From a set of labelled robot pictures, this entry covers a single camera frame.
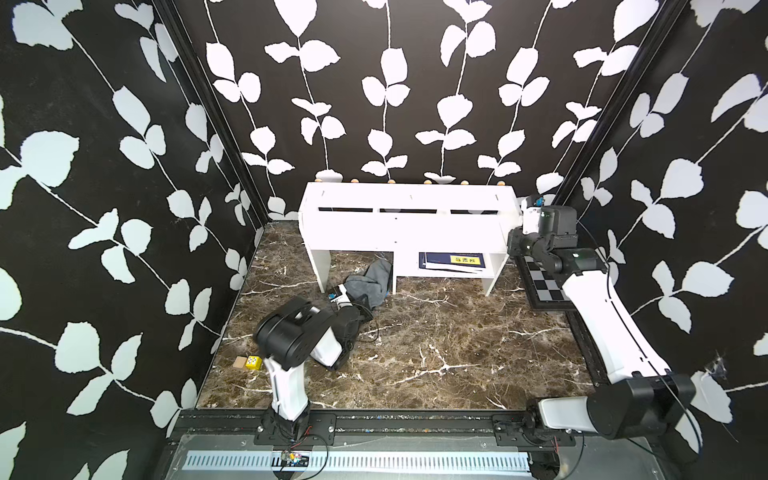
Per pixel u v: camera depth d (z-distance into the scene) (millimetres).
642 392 387
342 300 844
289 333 505
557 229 564
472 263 904
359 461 701
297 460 715
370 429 748
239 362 811
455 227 746
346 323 721
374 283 976
